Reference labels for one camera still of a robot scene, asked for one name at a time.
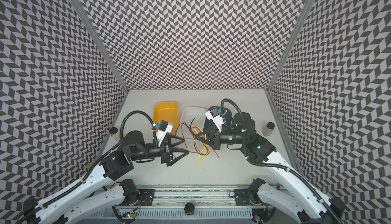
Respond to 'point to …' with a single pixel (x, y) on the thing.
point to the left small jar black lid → (114, 133)
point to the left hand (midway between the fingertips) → (184, 148)
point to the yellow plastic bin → (167, 111)
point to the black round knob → (189, 208)
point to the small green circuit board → (131, 215)
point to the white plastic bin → (186, 114)
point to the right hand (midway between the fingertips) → (197, 137)
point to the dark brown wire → (191, 130)
